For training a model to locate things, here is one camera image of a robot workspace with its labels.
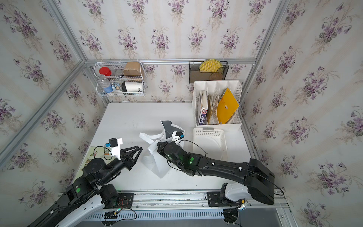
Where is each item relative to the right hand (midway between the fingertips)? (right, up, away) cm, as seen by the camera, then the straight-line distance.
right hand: (156, 145), depth 72 cm
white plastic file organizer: (+39, +35, +26) cm, 59 cm away
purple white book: (+26, +20, +12) cm, 35 cm away
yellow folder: (+45, +21, +26) cm, 56 cm away
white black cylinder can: (-20, +34, +20) cm, 45 cm away
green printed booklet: (-18, +1, -17) cm, 25 cm away
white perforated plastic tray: (+33, -3, +24) cm, 41 cm away
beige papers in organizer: (+33, +22, +16) cm, 42 cm away
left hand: (-5, -1, -8) cm, 10 cm away
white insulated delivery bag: (+7, +6, +2) cm, 9 cm away
